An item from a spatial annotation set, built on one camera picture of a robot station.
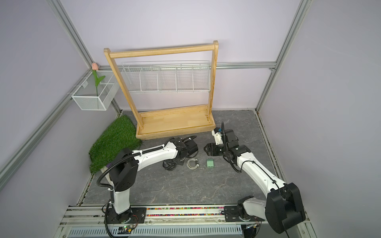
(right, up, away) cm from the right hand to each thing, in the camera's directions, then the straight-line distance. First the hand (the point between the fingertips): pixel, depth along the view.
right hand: (208, 147), depth 84 cm
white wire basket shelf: (-27, +47, +19) cm, 58 cm away
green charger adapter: (+2, -11, +5) cm, 12 cm away
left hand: (-20, -8, +2) cm, 22 cm away
